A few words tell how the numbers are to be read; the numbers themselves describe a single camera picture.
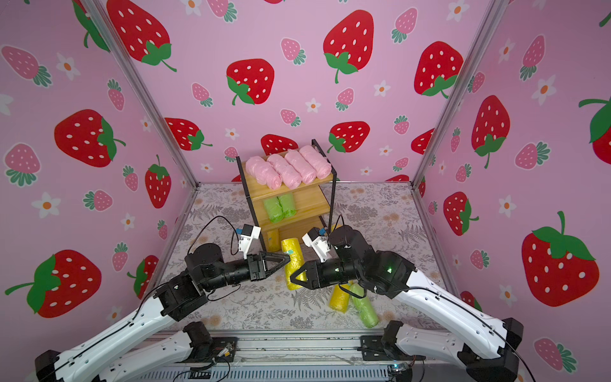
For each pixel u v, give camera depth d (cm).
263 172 71
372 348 73
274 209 84
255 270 54
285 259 57
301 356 73
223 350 72
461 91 86
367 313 79
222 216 110
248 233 60
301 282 58
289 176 70
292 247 61
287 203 86
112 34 72
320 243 58
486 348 39
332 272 52
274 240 93
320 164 73
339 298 80
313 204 91
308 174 72
